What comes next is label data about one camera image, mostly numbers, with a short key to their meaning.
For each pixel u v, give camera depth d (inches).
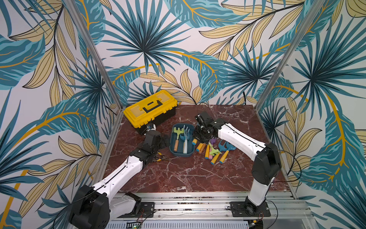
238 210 28.8
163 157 35.7
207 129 24.3
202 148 37.1
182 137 39.2
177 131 39.8
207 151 36.4
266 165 18.4
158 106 38.3
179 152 36.4
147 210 28.9
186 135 39.1
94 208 15.3
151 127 28.3
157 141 25.3
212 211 29.5
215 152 36.1
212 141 38.5
